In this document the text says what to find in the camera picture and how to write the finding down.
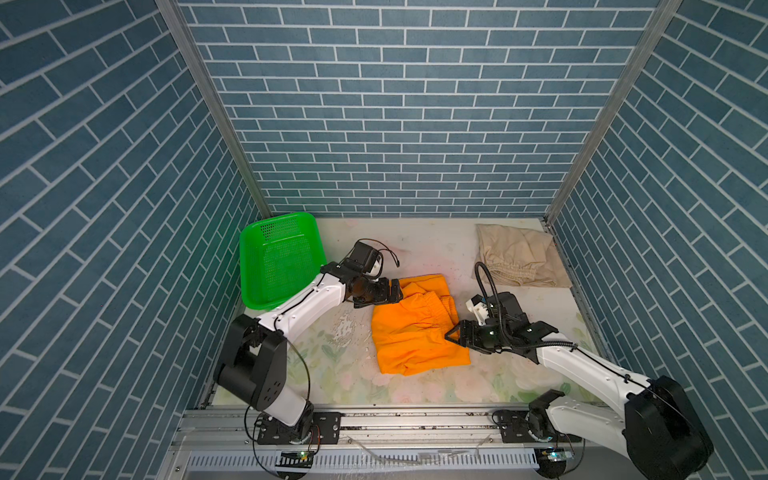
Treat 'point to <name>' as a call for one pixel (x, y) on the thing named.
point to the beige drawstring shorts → (519, 257)
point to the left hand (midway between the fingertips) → (391, 297)
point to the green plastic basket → (279, 256)
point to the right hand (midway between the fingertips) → (451, 335)
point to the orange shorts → (411, 333)
